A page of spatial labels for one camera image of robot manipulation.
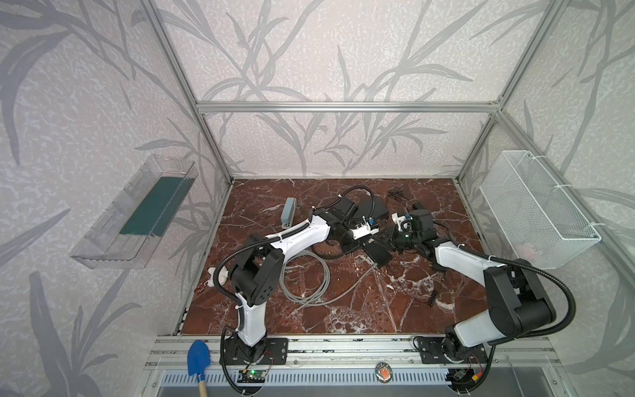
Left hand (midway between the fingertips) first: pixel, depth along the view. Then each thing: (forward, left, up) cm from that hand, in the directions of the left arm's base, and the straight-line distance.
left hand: (362, 238), depth 88 cm
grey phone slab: (+15, +30, -6) cm, 34 cm away
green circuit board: (-40, +34, -12) cm, 54 cm away
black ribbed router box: (-4, -6, +1) cm, 7 cm away
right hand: (+2, -4, +2) cm, 5 cm away
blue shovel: (-36, +50, -10) cm, 63 cm away
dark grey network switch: (+4, -2, +14) cm, 15 cm away
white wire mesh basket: (-7, -43, +25) cm, 51 cm away
